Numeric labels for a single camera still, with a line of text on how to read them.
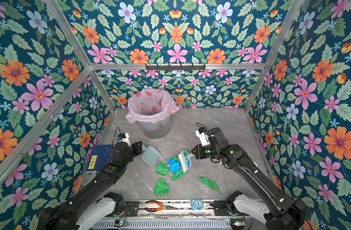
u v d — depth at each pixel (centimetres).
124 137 74
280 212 38
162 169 88
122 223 70
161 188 80
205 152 61
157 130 96
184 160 76
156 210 73
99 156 91
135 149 73
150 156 89
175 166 86
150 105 99
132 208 74
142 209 75
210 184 80
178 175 84
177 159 88
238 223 70
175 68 93
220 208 73
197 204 74
